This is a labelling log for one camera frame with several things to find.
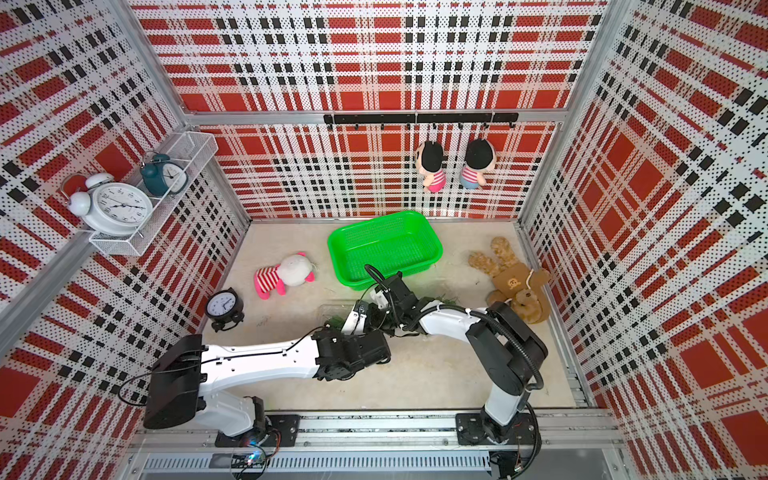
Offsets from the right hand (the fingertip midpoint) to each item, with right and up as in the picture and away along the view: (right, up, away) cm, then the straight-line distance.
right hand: (359, 328), depth 83 cm
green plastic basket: (+12, +24, +29) cm, 40 cm away
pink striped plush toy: (-24, +15, +15) cm, 32 cm away
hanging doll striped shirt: (+37, +51, +11) cm, 64 cm away
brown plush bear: (+48, +11, +10) cm, 51 cm away
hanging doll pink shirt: (+21, +49, +10) cm, 55 cm away
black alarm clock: (-44, +3, +11) cm, 46 cm away
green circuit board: (-24, -28, -13) cm, 39 cm away
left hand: (-1, 0, -2) cm, 3 cm away
